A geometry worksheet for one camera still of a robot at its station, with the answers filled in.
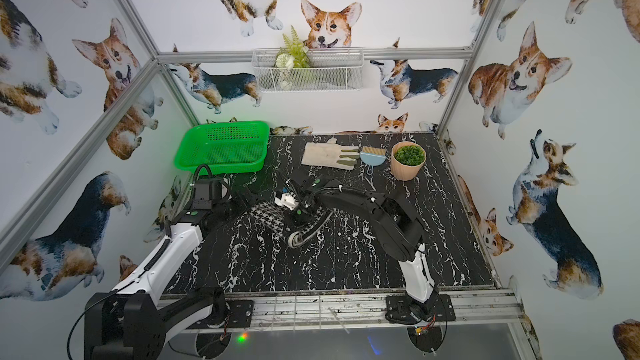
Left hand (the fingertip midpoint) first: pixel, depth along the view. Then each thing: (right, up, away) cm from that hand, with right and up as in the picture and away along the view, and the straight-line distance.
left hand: (255, 195), depth 85 cm
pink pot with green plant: (+56, +12, +14) cm, 59 cm away
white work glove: (+25, +14, +28) cm, 40 cm away
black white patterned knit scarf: (+8, -6, -4) cm, 10 cm away
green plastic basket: (-24, +18, +32) cm, 44 cm away
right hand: (+10, -12, -5) cm, 16 cm away
